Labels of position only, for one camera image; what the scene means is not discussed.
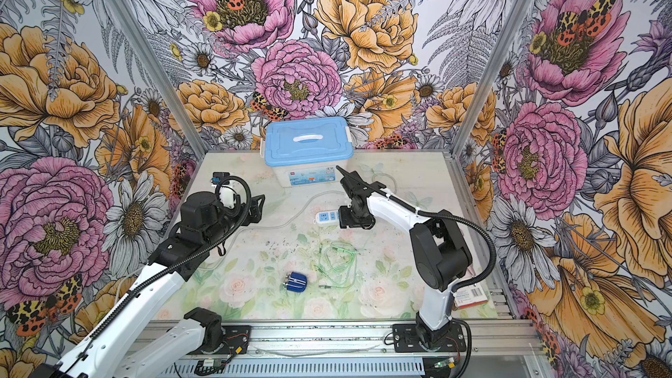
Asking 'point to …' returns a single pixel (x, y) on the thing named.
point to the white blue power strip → (327, 217)
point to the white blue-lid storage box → (307, 151)
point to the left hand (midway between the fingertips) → (249, 204)
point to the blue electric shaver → (296, 283)
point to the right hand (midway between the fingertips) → (348, 229)
